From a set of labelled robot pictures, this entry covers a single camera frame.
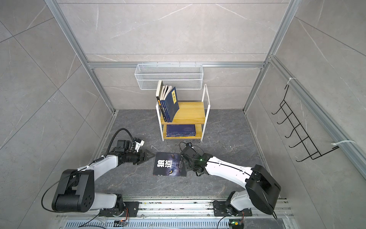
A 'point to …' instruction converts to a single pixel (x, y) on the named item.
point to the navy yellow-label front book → (182, 130)
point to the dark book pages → (163, 105)
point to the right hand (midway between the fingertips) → (189, 162)
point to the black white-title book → (169, 164)
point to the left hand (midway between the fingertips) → (153, 155)
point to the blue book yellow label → (169, 105)
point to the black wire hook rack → (313, 151)
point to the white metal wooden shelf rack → (188, 122)
